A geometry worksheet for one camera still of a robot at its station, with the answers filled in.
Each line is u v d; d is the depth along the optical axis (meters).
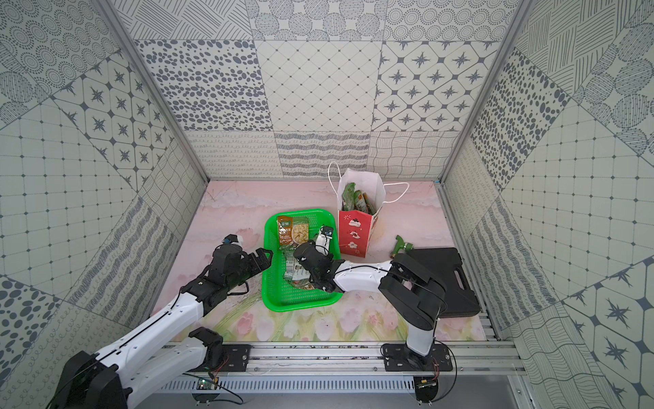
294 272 0.89
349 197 0.93
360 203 0.96
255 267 0.75
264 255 0.77
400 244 0.98
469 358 0.76
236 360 0.73
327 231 0.78
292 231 0.98
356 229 0.84
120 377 0.40
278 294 0.86
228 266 0.62
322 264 0.68
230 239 0.76
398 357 0.75
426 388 0.73
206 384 0.70
